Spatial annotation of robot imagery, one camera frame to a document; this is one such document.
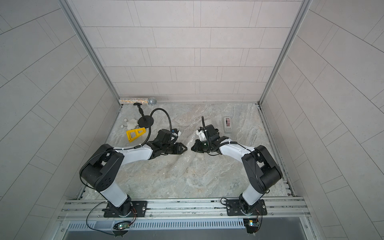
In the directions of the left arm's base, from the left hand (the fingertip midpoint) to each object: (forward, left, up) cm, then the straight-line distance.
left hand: (187, 148), depth 90 cm
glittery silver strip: (+21, +36, +19) cm, 46 cm away
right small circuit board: (-37, -31, -3) cm, 49 cm away
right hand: (-2, -3, +3) cm, 4 cm away
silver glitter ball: (+20, +21, +20) cm, 35 cm away
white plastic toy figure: (+17, +39, 0) cm, 43 cm away
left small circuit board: (-37, +27, 0) cm, 46 cm away
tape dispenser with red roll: (+17, -26, +2) cm, 31 cm away
